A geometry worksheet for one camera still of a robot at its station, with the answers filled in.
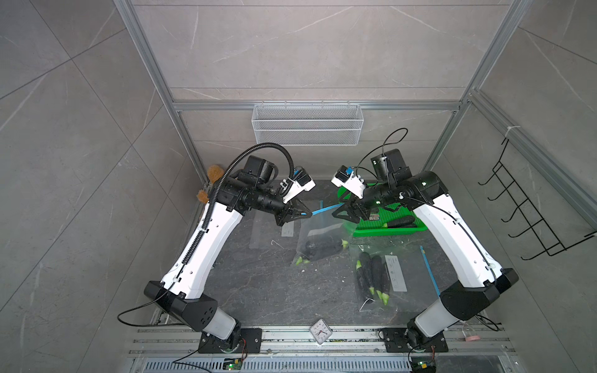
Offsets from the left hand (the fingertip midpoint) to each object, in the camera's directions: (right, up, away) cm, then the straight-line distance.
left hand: (309, 210), depth 64 cm
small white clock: (+4, -40, +10) cm, 42 cm away
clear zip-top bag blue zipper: (+30, -27, +19) cm, 45 cm away
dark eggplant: (+27, -25, +21) cm, 43 cm away
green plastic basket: (+30, -9, +37) cm, 48 cm away
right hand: (+10, +1, +3) cm, 10 cm away
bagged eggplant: (+22, -32, +15) cm, 41 cm away
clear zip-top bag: (+5, -10, +14) cm, 18 cm away
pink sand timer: (+52, -41, +9) cm, 67 cm away
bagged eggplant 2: (+21, -29, +18) cm, 40 cm away
